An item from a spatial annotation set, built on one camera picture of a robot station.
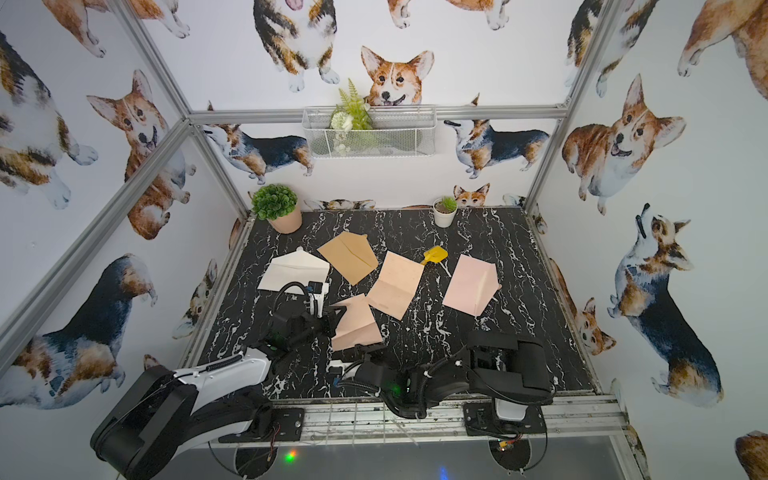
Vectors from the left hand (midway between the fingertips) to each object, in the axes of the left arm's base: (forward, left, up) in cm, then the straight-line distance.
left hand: (349, 304), depth 86 cm
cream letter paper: (+11, -13, -9) cm, 20 cm away
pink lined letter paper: (-3, -1, -8) cm, 9 cm away
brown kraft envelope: (+24, +3, -8) cm, 25 cm away
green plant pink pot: (+35, +27, +6) cm, 45 cm away
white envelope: (+20, +22, -10) cm, 31 cm away
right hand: (-11, -3, -1) cm, 11 cm away
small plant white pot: (+37, -32, 0) cm, 49 cm away
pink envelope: (+10, -39, -9) cm, 41 cm away
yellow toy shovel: (+22, -27, -7) cm, 36 cm away
